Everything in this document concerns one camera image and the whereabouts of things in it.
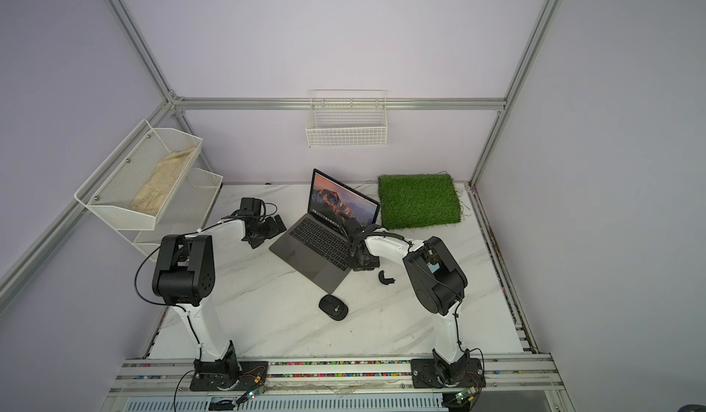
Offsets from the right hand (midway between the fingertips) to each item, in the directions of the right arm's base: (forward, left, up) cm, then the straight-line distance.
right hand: (364, 268), depth 95 cm
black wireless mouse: (-14, +10, +3) cm, 18 cm away
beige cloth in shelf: (+8, +60, +32) cm, 68 cm away
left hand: (+14, +33, +3) cm, 36 cm away
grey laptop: (+8, +17, +2) cm, 19 cm away
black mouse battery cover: (-5, -6, +1) cm, 8 cm away
